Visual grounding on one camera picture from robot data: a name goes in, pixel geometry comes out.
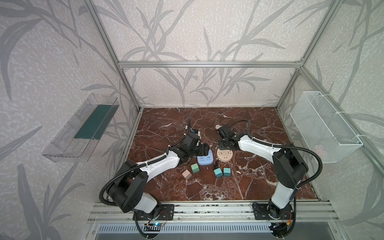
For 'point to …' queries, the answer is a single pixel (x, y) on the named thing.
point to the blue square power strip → (206, 160)
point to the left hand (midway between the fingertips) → (206, 143)
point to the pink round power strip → (224, 155)
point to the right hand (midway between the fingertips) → (222, 140)
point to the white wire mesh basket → (330, 137)
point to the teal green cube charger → (227, 172)
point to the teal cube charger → (218, 172)
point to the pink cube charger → (187, 174)
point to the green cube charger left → (195, 168)
